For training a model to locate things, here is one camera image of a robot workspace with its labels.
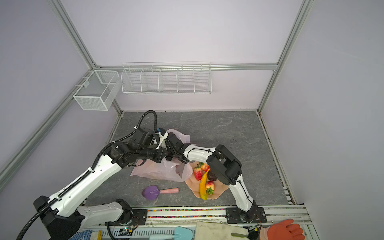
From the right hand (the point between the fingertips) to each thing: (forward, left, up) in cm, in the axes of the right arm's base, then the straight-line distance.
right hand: (153, 154), depth 86 cm
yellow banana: (-16, -29, -6) cm, 34 cm away
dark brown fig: (-11, -34, -5) cm, 36 cm away
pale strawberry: (-10, -26, -4) cm, 28 cm away
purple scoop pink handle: (-19, -1, -8) cm, 20 cm away
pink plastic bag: (-14, -15, +11) cm, 23 cm away
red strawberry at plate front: (-17, -33, -4) cm, 37 cm away
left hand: (-7, -11, +12) cm, 18 cm away
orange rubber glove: (-35, -66, -8) cm, 75 cm away
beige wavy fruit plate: (-16, -24, -6) cm, 30 cm away
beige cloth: (-35, -30, -9) cm, 47 cm away
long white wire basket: (+46, -6, +21) cm, 51 cm away
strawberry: (-6, -30, -4) cm, 30 cm away
